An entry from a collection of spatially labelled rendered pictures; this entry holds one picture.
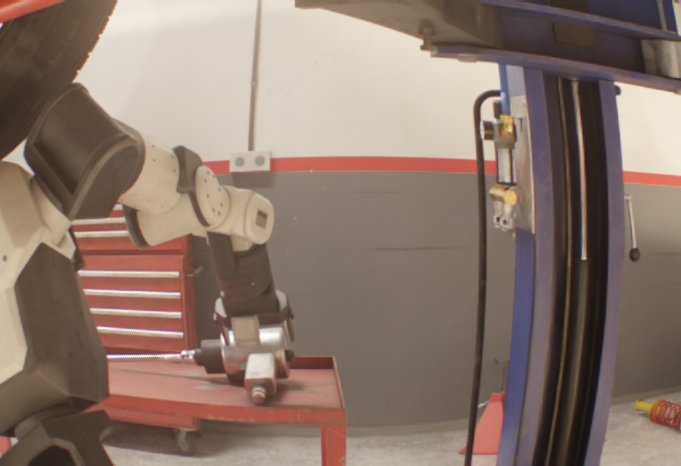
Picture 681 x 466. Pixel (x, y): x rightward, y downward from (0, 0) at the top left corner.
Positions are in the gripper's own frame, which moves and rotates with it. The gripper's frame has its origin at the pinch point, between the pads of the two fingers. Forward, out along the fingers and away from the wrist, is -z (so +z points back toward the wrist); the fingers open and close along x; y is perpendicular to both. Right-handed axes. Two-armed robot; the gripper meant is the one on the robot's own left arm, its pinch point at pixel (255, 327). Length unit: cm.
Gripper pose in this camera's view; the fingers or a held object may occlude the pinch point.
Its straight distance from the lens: 179.3
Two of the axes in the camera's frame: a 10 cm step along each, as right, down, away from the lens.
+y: 0.5, 6.6, -7.5
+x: -9.9, 1.1, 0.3
